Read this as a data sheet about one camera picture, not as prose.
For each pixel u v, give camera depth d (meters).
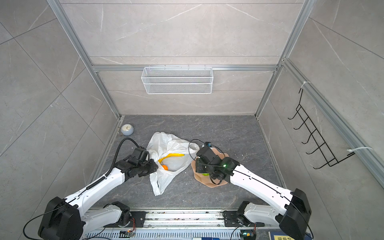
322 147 0.64
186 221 0.74
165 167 0.87
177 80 1.01
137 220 0.73
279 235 0.68
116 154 0.60
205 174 0.84
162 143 0.90
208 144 0.69
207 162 0.57
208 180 0.85
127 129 1.07
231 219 0.73
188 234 0.70
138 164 0.65
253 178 0.46
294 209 0.39
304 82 0.70
